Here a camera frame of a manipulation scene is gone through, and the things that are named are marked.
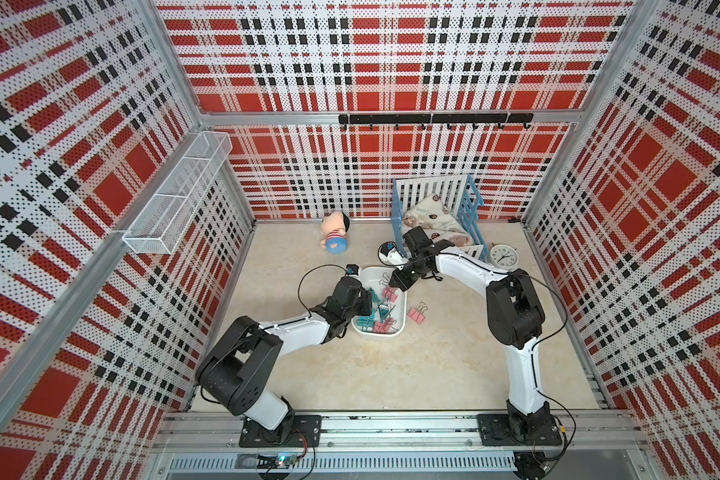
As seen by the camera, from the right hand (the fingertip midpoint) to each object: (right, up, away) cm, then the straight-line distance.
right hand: (397, 280), depth 95 cm
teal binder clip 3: (-7, -6, +4) cm, 10 cm away
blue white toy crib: (+26, +32, +20) cm, 46 cm away
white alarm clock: (+39, +7, +10) cm, 40 cm away
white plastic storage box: (-3, -8, -2) cm, 8 cm away
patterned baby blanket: (+15, +24, +20) cm, 34 cm away
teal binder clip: (-4, -9, -4) cm, 11 cm away
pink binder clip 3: (-5, -14, -5) cm, 15 cm away
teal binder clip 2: (-10, -12, -6) cm, 16 cm away
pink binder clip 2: (-3, -4, +1) cm, 5 cm away
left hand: (-8, -4, -2) cm, 9 cm away
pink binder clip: (+7, -11, -2) cm, 13 cm away
